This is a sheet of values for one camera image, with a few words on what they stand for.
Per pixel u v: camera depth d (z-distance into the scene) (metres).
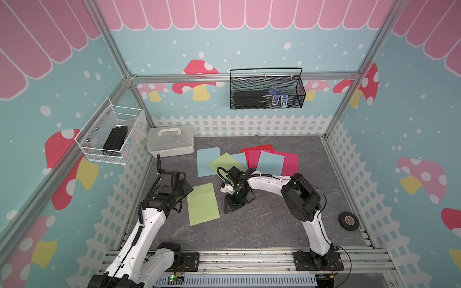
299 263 0.74
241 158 1.10
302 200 0.53
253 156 1.10
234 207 0.80
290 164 1.07
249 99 0.87
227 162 1.07
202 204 0.92
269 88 0.93
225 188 0.87
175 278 0.73
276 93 0.89
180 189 0.73
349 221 0.85
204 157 1.10
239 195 0.79
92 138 0.67
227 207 0.83
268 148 1.16
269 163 1.09
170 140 1.05
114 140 0.70
